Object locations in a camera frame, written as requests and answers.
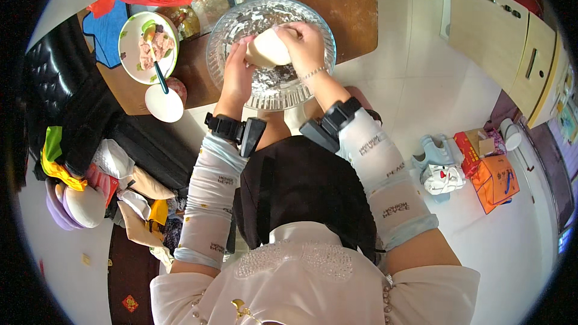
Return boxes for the person's left hand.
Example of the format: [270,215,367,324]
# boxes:
[215,35,258,116]

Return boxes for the person's right hand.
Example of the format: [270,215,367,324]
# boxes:
[273,22,328,78]

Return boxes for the white dough ball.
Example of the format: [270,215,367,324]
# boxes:
[244,27,293,68]

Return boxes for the large clear glass bowl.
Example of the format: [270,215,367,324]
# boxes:
[206,0,337,112]

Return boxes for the clear plastic tray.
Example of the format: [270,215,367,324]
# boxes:
[191,0,232,36]

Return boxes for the golden glass jar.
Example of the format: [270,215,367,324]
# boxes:
[162,5,202,42]

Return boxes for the black wrist band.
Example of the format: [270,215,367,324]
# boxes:
[204,112,267,159]
[299,97,383,153]

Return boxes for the pink minced meat filling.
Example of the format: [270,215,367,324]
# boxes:
[137,31,176,71]

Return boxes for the small white bowl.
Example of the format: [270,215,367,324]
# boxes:
[144,83,185,124]

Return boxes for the white plate with green leaves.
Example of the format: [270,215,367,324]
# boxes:
[118,11,180,86]

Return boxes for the blue cloth mat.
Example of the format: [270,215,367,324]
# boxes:
[82,0,132,70]

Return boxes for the person's legs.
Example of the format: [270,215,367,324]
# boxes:
[232,86,384,265]

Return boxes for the black leather sofa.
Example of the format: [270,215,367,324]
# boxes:
[22,14,200,191]

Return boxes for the heap of clothes and bags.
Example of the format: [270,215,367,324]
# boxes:
[40,125,187,260]

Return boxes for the light blue slipper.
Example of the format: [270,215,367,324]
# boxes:
[411,134,455,173]

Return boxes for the beige cabinet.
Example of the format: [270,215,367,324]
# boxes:
[440,0,575,130]

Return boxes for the white patterned slipper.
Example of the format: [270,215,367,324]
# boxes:
[422,164,467,197]

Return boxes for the red carton box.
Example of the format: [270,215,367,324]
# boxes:
[453,130,482,179]

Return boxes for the purple and white plush toy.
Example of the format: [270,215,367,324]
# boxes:
[45,178,107,231]

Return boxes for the person's body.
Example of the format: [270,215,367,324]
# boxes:
[149,221,480,325]

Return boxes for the dark brown rug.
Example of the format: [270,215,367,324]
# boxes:
[107,223,161,325]

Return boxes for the orange paper bag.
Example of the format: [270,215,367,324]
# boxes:
[471,154,521,215]

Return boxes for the silver bracelet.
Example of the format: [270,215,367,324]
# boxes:
[298,66,328,83]

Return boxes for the green handled spoon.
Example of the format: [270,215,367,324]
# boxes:
[142,20,170,95]

